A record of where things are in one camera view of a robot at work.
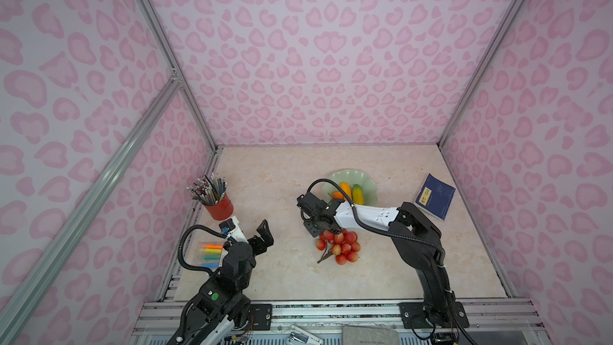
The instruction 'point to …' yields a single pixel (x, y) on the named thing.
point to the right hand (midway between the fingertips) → (314, 221)
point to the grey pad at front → (369, 335)
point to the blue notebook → (436, 197)
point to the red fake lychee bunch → (344, 246)
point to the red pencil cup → (223, 210)
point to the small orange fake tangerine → (338, 195)
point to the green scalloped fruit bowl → (353, 177)
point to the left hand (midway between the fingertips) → (257, 223)
